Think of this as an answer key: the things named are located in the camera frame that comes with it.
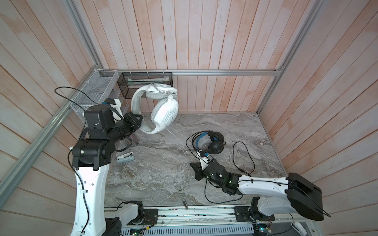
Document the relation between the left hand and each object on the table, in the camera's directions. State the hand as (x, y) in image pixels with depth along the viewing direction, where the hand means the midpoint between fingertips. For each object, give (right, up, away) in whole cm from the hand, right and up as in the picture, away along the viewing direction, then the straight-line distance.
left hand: (144, 120), depth 58 cm
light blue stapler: (-21, -23, +35) cm, 46 cm away
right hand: (+20, -23, +20) cm, 37 cm away
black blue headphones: (+36, -15, +34) cm, 52 cm away
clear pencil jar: (-20, -12, +39) cm, 45 cm away
